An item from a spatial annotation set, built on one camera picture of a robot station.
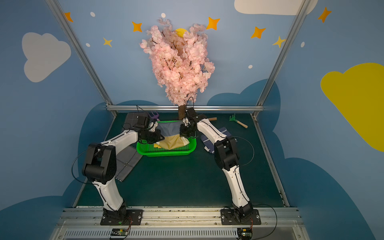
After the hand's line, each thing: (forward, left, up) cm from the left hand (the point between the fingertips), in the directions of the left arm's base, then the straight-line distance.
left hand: (164, 136), depth 97 cm
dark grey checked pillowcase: (+22, +31, -9) cm, 39 cm away
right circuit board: (-50, -46, -10) cm, 69 cm away
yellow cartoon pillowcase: (-4, +6, -6) cm, 9 cm away
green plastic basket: (-5, +12, -9) cm, 16 cm away
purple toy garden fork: (+25, +13, -9) cm, 29 cm away
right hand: (+2, -11, 0) cm, 11 cm away
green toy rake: (+25, -51, -9) cm, 58 cm away
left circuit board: (-52, +16, -10) cm, 55 cm away
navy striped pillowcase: (-2, -30, -8) cm, 32 cm away
